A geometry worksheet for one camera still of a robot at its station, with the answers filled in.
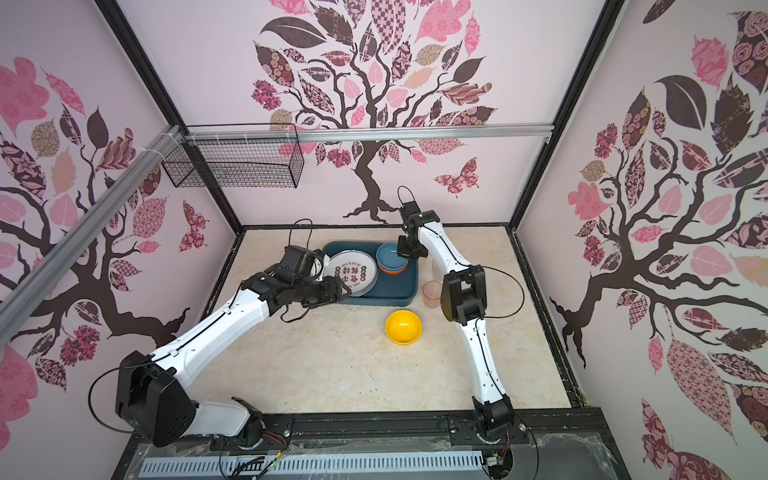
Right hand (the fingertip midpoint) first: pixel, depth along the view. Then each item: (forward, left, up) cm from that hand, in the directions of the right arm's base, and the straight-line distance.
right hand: (407, 251), depth 103 cm
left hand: (-24, +19, +9) cm, 32 cm away
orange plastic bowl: (-7, +6, -3) cm, 10 cm away
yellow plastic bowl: (-26, +2, -7) cm, 27 cm away
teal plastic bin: (-13, +6, -5) cm, 15 cm away
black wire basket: (+19, +46, +27) cm, 57 cm away
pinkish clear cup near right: (-14, -8, -6) cm, 17 cm away
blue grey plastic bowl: (-1, +7, -2) cm, 7 cm away
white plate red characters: (-5, +18, -5) cm, 19 cm away
